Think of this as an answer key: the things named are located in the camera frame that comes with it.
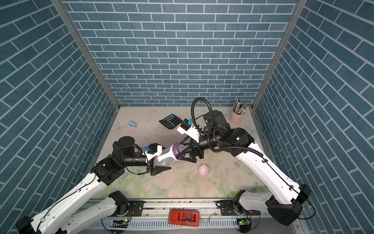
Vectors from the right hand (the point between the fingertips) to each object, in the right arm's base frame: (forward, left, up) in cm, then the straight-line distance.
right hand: (182, 150), depth 58 cm
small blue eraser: (+36, +45, -32) cm, 66 cm away
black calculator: (+40, +16, -31) cm, 53 cm away
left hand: (-1, +5, -7) cm, 9 cm away
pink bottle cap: (+5, -10, -30) cm, 32 cm away
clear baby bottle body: (-2, +7, -8) cm, 11 cm away
